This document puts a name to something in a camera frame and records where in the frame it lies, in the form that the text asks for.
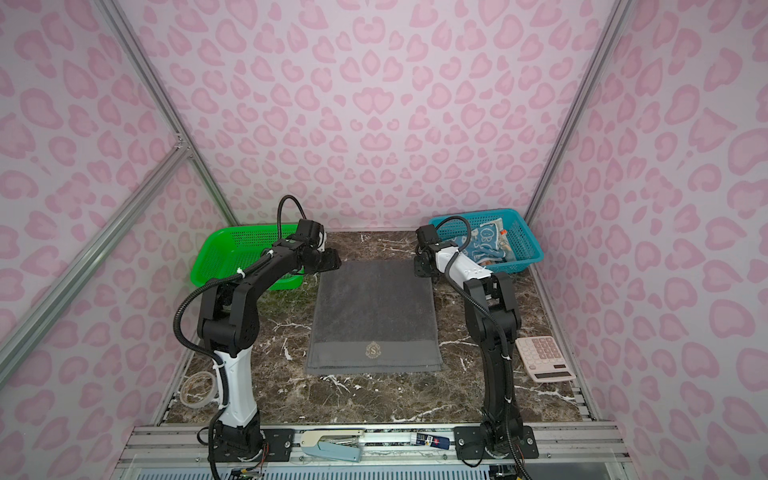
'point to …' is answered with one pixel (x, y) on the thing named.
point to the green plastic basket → (220, 250)
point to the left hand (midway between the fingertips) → (336, 258)
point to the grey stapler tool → (340, 444)
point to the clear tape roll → (198, 389)
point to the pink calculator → (545, 359)
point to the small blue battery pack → (430, 440)
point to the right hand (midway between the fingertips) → (427, 266)
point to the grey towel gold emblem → (374, 316)
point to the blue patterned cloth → (484, 244)
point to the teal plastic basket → (525, 246)
